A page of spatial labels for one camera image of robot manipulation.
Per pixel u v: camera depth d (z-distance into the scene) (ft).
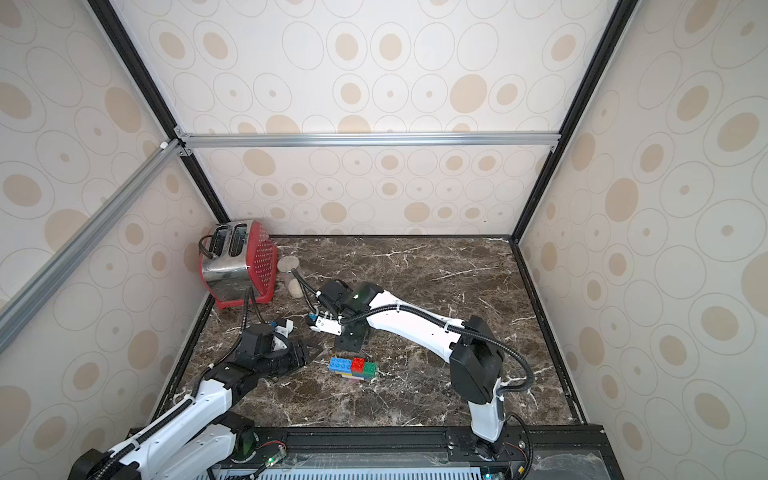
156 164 2.66
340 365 2.62
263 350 2.16
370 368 2.60
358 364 2.55
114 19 2.25
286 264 3.02
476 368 1.50
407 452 2.40
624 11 2.22
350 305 1.84
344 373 2.65
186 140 2.95
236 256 3.00
